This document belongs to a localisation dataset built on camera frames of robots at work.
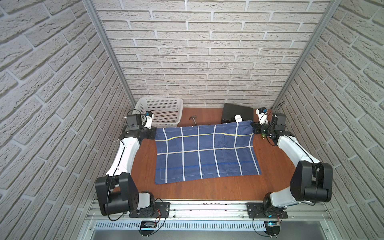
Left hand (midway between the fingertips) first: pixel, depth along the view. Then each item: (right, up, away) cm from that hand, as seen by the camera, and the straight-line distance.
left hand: (154, 125), depth 85 cm
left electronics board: (+2, -47, -15) cm, 50 cm away
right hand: (+61, +2, +4) cm, 61 cm away
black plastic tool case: (+52, +12, +30) cm, 61 cm away
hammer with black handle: (+23, +4, +27) cm, 35 cm away
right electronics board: (+62, -49, -15) cm, 80 cm away
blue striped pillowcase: (+30, -18, +9) cm, 36 cm away
